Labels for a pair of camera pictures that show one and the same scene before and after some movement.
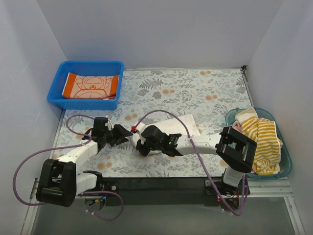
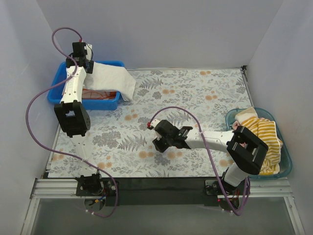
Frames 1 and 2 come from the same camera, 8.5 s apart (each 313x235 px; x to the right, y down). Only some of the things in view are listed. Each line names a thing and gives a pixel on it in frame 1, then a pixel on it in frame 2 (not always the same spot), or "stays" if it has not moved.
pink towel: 237,126 stays
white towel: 184,124 to 106,77
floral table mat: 166,125 stays
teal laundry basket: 286,157 stays
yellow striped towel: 263,132 stays
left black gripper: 114,134 to 89,65
